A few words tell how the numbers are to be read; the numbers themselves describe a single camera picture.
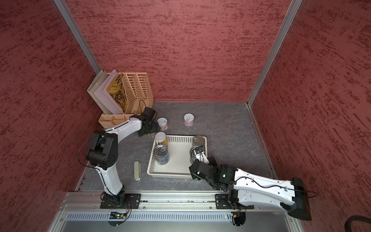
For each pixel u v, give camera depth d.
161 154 0.80
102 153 0.50
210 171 0.53
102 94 0.87
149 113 0.78
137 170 0.81
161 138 0.83
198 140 0.87
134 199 0.74
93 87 0.87
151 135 0.97
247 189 0.47
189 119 1.03
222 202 0.74
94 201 0.76
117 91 1.00
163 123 1.00
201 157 0.63
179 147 0.92
